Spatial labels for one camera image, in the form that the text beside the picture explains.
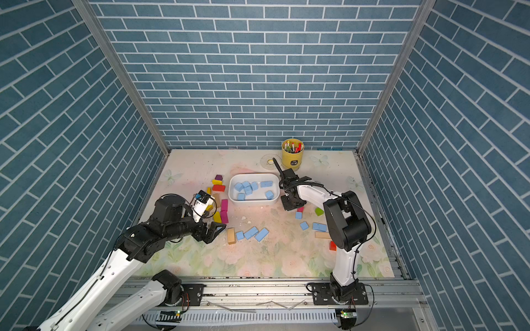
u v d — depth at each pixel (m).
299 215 0.94
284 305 0.73
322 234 0.89
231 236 0.86
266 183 1.05
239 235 0.87
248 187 1.02
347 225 0.50
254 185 1.04
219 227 0.67
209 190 1.01
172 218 0.54
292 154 1.02
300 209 0.95
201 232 0.61
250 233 0.87
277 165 0.80
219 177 1.06
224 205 0.93
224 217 0.94
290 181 0.77
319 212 0.94
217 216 0.96
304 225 0.91
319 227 0.91
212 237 0.63
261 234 0.88
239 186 1.02
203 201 0.61
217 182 1.06
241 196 1.00
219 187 1.06
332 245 0.87
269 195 0.99
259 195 1.02
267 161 1.16
